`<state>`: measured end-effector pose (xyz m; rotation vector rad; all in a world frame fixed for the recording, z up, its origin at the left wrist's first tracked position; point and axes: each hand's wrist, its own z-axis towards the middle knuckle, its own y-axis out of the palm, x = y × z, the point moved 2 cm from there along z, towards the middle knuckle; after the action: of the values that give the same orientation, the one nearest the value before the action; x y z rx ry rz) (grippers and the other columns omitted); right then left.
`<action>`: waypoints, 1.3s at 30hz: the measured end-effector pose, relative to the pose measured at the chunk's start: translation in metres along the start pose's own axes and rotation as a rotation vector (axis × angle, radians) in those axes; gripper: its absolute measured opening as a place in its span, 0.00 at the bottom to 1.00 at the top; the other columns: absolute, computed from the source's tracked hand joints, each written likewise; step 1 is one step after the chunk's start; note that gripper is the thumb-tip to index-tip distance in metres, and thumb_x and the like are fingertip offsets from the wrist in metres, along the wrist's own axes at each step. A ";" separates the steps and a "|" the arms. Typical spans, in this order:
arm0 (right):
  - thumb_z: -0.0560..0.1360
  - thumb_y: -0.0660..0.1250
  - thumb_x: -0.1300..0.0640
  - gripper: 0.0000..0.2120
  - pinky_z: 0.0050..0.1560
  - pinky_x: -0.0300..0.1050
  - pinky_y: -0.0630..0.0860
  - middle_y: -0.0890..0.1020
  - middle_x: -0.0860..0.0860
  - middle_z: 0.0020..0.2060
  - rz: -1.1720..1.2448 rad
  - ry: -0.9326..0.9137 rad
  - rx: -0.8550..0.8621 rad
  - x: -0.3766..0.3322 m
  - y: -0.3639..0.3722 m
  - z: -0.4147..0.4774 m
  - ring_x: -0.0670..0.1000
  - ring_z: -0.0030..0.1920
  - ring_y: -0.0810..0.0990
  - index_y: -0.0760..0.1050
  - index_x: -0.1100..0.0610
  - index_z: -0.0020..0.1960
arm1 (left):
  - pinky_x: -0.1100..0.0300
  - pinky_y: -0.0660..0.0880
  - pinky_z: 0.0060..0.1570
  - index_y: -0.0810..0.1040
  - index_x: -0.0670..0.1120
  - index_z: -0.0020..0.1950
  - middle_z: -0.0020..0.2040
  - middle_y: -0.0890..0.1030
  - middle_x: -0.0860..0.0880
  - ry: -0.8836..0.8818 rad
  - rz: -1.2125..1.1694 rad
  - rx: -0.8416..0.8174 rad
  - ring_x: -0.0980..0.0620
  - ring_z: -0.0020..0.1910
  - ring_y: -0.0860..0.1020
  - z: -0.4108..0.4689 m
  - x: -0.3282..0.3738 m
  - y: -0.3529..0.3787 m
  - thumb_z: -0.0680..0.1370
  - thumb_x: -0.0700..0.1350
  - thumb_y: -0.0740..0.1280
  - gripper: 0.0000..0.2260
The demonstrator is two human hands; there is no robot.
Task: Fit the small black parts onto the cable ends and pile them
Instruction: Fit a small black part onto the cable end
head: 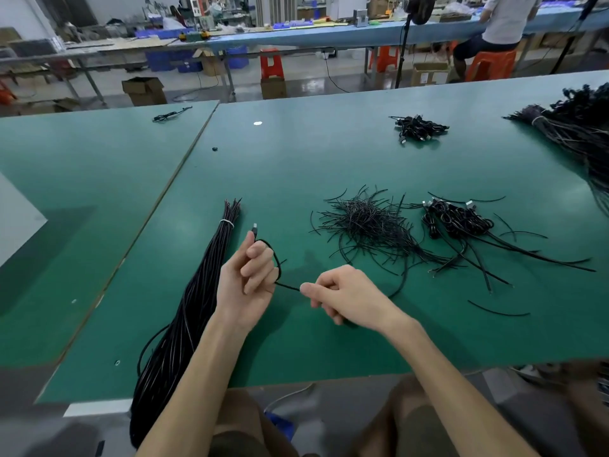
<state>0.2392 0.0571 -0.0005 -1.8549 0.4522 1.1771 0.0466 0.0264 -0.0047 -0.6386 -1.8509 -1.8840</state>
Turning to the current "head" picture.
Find person's right hand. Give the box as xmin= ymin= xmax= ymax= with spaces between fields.
xmin=299 ymin=264 xmax=420 ymax=339

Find person's left hand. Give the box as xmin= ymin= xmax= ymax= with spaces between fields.
xmin=214 ymin=230 xmax=280 ymax=336

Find pile of black wire ties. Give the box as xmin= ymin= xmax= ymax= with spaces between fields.
xmin=310 ymin=185 xmax=449 ymax=299

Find long black cable bundle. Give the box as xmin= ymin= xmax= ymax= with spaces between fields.
xmin=129 ymin=197 xmax=243 ymax=448

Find small pile of knotted cables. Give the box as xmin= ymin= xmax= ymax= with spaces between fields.
xmin=389 ymin=114 xmax=450 ymax=145

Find small cable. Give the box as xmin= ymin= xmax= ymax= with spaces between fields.
xmin=152 ymin=105 xmax=193 ymax=124

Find large heap of black cables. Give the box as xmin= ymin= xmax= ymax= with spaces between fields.
xmin=506 ymin=83 xmax=609 ymax=215

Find person's right forearm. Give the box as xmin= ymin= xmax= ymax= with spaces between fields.
xmin=385 ymin=319 xmax=542 ymax=457

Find person's left forearm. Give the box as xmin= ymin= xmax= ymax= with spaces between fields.
xmin=136 ymin=317 xmax=251 ymax=457

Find person's brown shorts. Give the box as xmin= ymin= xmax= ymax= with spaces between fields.
xmin=204 ymin=390 xmax=296 ymax=457

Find person's right leg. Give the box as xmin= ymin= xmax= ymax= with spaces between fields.
xmin=561 ymin=361 xmax=609 ymax=457

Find blue plastic item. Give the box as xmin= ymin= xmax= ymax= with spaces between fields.
xmin=266 ymin=411 xmax=297 ymax=442

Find small cardboard box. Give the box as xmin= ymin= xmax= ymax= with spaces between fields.
xmin=261 ymin=77 xmax=289 ymax=100

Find open cardboard box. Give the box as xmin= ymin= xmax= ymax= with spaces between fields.
xmin=122 ymin=77 xmax=167 ymax=107

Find red plastic stool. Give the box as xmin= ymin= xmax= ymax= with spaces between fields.
xmin=259 ymin=50 xmax=285 ymax=82

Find large white box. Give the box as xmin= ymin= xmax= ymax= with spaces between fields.
xmin=0 ymin=173 xmax=49 ymax=267

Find long blue workbench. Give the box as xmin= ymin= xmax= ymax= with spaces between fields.
xmin=176 ymin=6 xmax=609 ymax=53

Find black fan on stand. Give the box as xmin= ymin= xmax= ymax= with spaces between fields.
xmin=395 ymin=0 xmax=439 ymax=88

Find black tripod stand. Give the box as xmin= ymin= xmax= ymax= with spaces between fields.
xmin=550 ymin=0 xmax=603 ymax=74

